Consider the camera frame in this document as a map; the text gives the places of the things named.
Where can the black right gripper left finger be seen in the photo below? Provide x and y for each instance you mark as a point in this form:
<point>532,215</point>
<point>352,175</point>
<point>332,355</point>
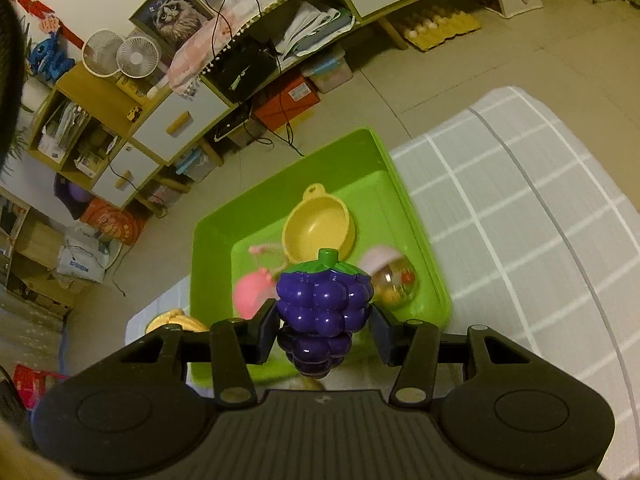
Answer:
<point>234,345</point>

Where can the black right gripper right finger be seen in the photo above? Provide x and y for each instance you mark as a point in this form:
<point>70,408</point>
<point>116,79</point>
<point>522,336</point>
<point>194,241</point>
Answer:
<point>413,347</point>

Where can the pink pig toy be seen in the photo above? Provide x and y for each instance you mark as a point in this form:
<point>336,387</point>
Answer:
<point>254,288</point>

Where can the pink dotted rattle ball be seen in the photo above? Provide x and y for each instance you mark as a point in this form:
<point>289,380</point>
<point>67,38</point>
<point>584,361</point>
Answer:
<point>393,277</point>

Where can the purple toy grapes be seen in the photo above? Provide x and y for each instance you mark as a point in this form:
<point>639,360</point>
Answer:
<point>321,304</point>

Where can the yellow toy pot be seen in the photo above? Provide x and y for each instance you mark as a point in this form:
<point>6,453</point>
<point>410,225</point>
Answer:
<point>320,220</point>

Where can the green plastic storage bin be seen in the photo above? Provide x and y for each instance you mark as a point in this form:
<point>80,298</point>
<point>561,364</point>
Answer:
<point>357,170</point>

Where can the orange printed bag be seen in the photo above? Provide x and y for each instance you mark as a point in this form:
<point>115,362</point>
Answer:
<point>125,225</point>

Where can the red cardboard box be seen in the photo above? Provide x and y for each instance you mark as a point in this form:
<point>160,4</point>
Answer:
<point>283,100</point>

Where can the wooden tv cabinet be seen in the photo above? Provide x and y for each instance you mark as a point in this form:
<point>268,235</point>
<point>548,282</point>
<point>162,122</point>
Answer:
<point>157,75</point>

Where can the clear plastic storage box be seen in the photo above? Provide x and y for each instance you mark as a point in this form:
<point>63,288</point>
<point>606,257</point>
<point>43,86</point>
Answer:
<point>329,71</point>

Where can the black bag on shelf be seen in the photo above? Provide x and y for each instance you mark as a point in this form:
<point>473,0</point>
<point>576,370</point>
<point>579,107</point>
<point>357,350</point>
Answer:
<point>237,71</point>

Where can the white desk fan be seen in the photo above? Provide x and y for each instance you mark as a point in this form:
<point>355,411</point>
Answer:
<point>137,57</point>
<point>99,53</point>

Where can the egg carton tray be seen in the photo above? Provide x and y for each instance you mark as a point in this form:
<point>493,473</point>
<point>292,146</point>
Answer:
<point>431,26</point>

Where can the pink table runner cloth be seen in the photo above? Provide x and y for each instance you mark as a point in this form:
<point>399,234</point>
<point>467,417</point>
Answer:
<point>236,17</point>

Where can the cat portrait frame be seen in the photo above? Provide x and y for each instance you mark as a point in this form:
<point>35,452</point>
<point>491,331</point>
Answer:
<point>171,23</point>

